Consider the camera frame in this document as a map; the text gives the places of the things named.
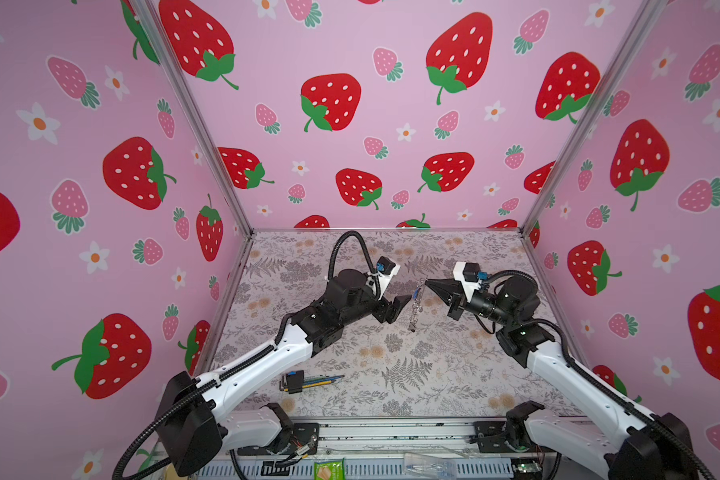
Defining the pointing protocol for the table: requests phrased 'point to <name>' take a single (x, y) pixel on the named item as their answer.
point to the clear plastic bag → (429, 466)
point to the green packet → (329, 470)
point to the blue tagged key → (416, 292)
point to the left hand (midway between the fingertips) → (400, 286)
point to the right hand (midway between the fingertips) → (427, 281)
